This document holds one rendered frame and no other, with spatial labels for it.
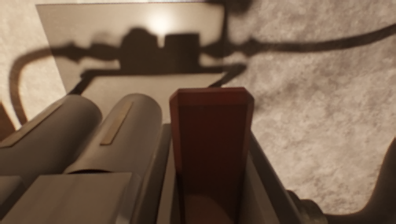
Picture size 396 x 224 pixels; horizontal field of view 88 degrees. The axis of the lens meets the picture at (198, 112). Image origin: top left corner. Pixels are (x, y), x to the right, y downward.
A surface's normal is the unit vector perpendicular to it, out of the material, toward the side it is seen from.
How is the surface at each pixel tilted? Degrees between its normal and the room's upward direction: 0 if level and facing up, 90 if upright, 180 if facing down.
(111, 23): 0
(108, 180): 90
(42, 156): 90
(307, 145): 0
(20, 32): 0
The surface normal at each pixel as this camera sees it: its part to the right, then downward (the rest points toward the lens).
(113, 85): 0.03, 0.49
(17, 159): 0.46, -0.78
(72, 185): -0.01, -0.87
